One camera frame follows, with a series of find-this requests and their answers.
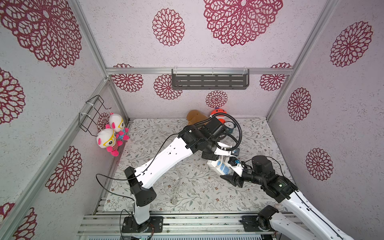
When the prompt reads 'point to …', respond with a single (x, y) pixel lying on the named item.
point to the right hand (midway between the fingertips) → (224, 168)
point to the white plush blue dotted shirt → (117, 123)
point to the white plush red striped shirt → (106, 138)
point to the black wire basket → (88, 118)
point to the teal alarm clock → (229, 126)
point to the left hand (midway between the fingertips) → (214, 149)
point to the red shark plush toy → (221, 117)
